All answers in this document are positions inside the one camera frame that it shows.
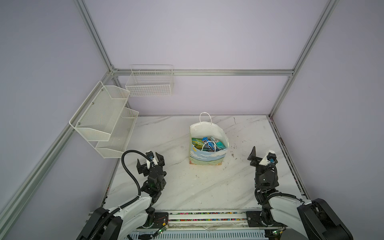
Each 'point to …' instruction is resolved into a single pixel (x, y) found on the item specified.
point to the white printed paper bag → (205, 128)
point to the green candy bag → (197, 142)
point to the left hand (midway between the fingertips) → (147, 156)
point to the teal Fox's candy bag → (219, 144)
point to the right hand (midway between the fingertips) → (261, 148)
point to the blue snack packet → (211, 144)
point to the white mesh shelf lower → (114, 148)
